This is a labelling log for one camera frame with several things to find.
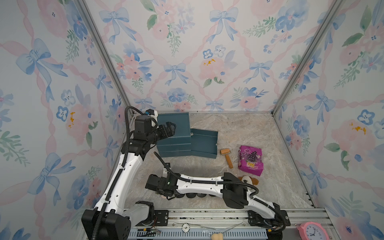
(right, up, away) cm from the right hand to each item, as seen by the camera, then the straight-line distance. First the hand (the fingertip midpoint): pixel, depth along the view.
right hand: (162, 187), depth 81 cm
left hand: (+5, +33, -6) cm, 34 cm away
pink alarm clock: (+71, -15, -12) cm, 74 cm away
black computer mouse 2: (+24, +8, -27) cm, 37 cm away
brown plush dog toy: (+47, +3, +3) cm, 47 cm away
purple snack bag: (+50, +13, +7) cm, 52 cm away
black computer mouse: (+16, -4, -1) cm, 16 cm away
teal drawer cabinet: (+9, +22, +4) cm, 25 cm away
